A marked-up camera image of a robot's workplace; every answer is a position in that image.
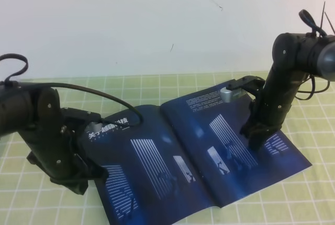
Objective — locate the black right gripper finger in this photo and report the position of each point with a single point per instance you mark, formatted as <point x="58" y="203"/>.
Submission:
<point x="257" y="138"/>

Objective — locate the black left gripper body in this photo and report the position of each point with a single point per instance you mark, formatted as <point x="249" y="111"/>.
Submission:
<point x="54" y="142"/>

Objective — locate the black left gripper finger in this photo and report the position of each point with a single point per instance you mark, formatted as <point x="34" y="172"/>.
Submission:
<point x="79" y="183"/>

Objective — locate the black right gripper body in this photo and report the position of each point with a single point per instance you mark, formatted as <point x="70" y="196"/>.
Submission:
<point x="273" y="102"/>

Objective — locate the blue robot brochure book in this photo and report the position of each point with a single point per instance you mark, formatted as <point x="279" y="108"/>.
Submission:
<point x="186" y="156"/>

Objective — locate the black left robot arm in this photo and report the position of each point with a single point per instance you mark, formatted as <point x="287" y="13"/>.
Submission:
<point x="19" y="106"/>

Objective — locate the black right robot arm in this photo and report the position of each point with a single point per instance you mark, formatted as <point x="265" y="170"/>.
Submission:
<point x="295" y="57"/>

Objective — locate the green checked tablecloth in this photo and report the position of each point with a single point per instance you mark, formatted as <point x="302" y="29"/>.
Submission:
<point x="28" y="197"/>

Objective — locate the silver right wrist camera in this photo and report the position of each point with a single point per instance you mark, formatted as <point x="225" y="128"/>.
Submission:
<point x="238" y="88"/>

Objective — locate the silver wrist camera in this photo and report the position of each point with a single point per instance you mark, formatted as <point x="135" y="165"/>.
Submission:
<point x="94" y="127"/>
<point x="238" y="88"/>

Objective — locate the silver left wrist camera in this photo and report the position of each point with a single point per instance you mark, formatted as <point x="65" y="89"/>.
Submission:
<point x="94" y="127"/>

